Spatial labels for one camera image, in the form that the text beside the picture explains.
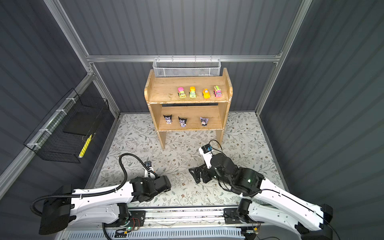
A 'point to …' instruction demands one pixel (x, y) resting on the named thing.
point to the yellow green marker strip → (84, 147)
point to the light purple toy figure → (204, 121)
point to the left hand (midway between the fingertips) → (158, 178)
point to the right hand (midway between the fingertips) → (198, 167)
